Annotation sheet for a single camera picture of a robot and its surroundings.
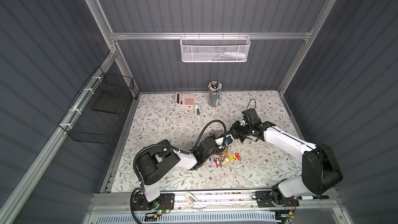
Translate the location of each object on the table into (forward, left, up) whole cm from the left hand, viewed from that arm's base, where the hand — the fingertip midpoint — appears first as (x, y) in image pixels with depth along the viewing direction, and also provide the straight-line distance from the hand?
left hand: (223, 134), depth 86 cm
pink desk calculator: (+35, +23, -7) cm, 42 cm away
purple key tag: (-12, +6, -10) cm, 17 cm away
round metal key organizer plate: (-11, +4, -10) cm, 16 cm away
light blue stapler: (+25, +13, -8) cm, 29 cm away
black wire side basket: (+3, +63, +17) cm, 66 cm away
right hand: (0, -2, +1) cm, 2 cm away
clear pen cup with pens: (+29, +3, +8) cm, 30 cm away
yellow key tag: (-9, -4, -11) cm, 15 cm away
